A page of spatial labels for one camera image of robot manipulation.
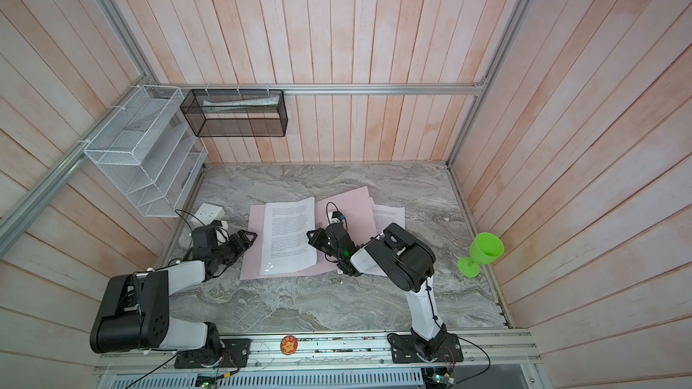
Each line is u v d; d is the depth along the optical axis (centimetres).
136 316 44
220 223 87
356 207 99
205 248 72
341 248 76
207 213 99
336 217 88
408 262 53
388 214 103
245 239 84
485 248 77
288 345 75
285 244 95
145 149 72
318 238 85
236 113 104
